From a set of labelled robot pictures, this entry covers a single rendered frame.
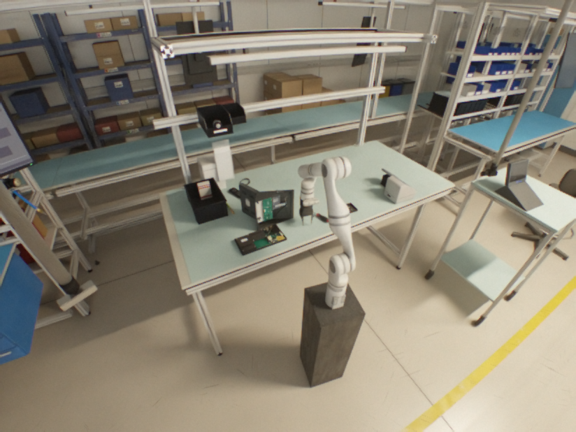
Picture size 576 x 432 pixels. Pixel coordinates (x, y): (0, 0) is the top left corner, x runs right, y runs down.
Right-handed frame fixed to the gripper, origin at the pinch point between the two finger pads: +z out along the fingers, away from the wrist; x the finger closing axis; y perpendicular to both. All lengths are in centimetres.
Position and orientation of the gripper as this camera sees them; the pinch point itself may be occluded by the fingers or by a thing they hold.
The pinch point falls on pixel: (307, 224)
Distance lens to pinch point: 160.0
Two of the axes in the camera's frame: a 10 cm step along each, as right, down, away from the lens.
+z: 0.0, 7.8, 6.3
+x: -9.6, 1.8, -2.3
